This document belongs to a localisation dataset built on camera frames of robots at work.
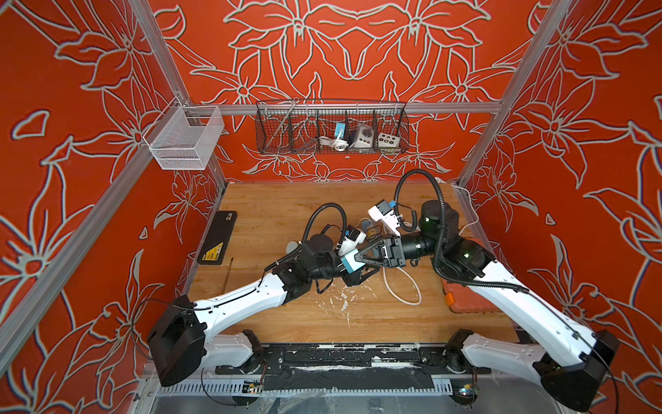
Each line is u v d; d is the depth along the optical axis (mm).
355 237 629
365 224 645
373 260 539
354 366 727
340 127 835
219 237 996
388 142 927
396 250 510
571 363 387
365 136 904
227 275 904
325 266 552
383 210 550
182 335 400
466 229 1030
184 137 925
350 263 550
